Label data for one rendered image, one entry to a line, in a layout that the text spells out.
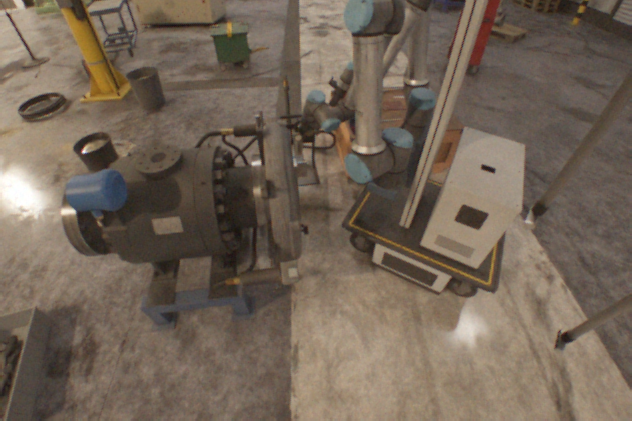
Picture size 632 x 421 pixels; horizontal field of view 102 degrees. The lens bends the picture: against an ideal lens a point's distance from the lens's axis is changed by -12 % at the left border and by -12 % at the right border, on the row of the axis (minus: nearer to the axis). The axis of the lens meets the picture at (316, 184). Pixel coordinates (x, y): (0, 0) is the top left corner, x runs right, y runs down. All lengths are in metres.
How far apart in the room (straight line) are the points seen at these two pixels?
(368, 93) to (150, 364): 1.78
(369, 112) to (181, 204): 0.89
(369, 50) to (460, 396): 1.70
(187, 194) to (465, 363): 1.70
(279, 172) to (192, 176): 0.41
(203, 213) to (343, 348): 1.06
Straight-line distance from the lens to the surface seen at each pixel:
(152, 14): 7.87
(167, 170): 1.42
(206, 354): 1.90
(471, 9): 1.24
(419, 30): 1.79
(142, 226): 1.48
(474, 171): 1.56
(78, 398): 2.16
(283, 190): 1.23
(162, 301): 1.81
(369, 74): 1.11
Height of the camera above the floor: 1.75
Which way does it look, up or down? 44 degrees down
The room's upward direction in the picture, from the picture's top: straight up
